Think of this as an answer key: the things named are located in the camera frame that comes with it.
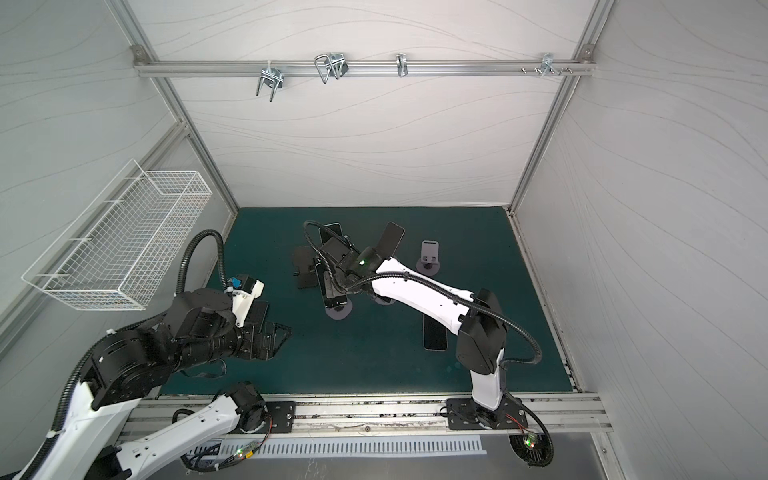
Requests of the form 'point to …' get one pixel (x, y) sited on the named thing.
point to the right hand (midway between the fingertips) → (347, 275)
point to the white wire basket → (117, 254)
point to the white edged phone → (332, 296)
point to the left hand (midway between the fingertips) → (280, 323)
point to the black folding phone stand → (303, 257)
